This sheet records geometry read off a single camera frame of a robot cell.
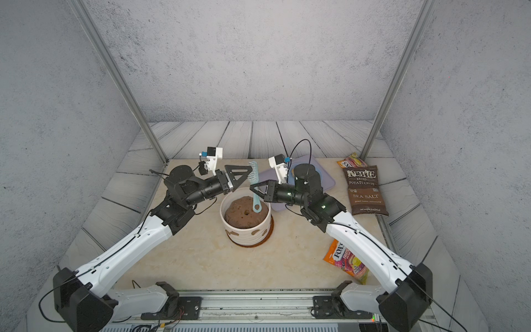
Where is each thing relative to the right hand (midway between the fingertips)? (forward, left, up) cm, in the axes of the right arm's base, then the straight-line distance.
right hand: (250, 190), depth 64 cm
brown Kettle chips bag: (+21, -51, -34) cm, 65 cm away
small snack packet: (+44, -50, -33) cm, 75 cm away
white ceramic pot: (-4, +5, -24) cm, 25 cm away
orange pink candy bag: (-7, -32, -34) cm, 47 cm away
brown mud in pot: (+6, +8, -24) cm, 26 cm away
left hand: (+2, -1, +5) cm, 5 cm away
